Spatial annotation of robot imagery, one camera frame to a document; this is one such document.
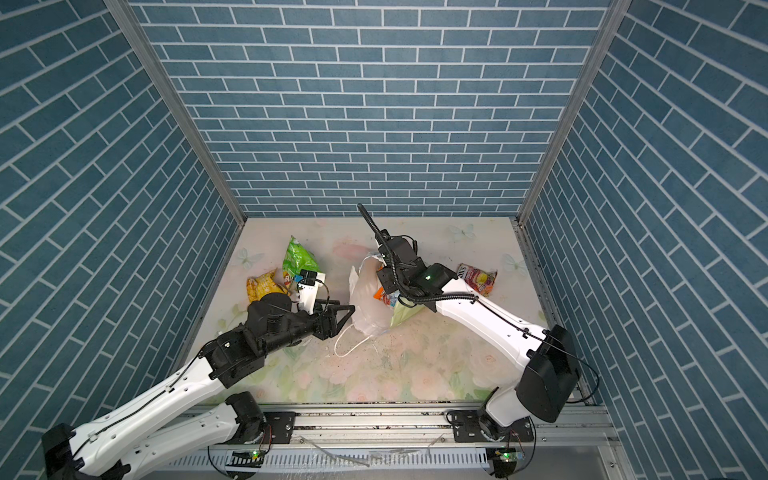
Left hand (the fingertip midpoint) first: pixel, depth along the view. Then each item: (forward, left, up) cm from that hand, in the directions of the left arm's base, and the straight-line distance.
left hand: (355, 311), depth 69 cm
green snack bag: (+25, +22, -12) cm, 35 cm away
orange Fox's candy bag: (+14, -8, -18) cm, 24 cm away
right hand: (+15, -9, -2) cm, 17 cm away
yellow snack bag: (+19, +34, -20) cm, 44 cm away
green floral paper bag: (+9, -2, -20) cm, 22 cm away
